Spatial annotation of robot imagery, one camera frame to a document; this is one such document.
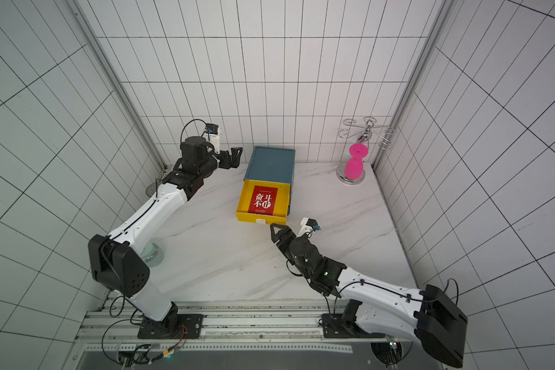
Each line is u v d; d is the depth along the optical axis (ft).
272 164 3.00
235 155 2.38
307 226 2.32
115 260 1.41
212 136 2.23
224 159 2.32
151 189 3.10
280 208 2.86
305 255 1.78
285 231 2.21
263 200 2.87
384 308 1.56
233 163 2.40
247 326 2.45
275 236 2.26
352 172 3.40
